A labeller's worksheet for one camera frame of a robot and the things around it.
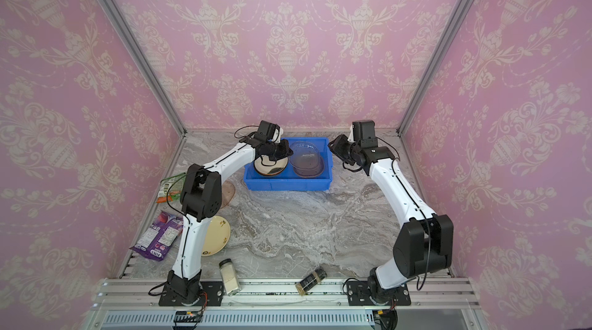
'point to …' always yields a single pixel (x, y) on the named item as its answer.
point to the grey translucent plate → (305, 159)
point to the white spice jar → (230, 277)
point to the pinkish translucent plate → (310, 173)
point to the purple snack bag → (155, 241)
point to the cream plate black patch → (267, 166)
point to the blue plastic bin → (288, 181)
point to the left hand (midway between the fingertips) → (294, 151)
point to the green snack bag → (170, 188)
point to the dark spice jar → (311, 281)
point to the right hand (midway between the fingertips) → (331, 144)
